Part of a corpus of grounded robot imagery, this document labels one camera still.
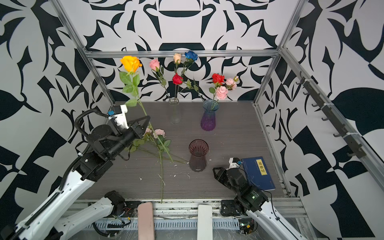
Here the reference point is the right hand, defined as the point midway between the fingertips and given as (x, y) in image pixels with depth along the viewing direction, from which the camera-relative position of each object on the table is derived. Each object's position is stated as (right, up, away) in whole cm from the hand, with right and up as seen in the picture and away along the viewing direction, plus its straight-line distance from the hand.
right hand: (214, 171), depth 80 cm
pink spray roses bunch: (+3, +42, -1) cm, 42 cm away
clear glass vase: (-24, +28, +26) cm, 45 cm away
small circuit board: (+14, -23, -9) cm, 28 cm away
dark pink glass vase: (-9, +13, -6) cm, 16 cm away
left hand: (-29, +29, -19) cm, 45 cm away
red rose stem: (+3, +50, +7) cm, 50 cm away
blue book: (+24, -2, +3) cm, 24 cm away
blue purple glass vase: (-1, +25, +20) cm, 32 cm away
